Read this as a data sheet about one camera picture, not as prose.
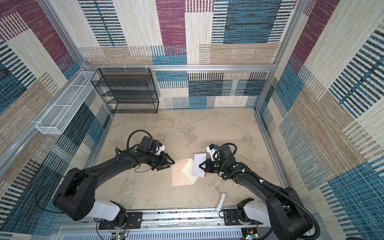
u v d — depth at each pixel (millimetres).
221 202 773
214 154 775
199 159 862
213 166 739
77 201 429
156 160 751
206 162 792
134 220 731
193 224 729
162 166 769
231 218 729
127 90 1089
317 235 376
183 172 892
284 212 411
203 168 799
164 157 760
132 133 812
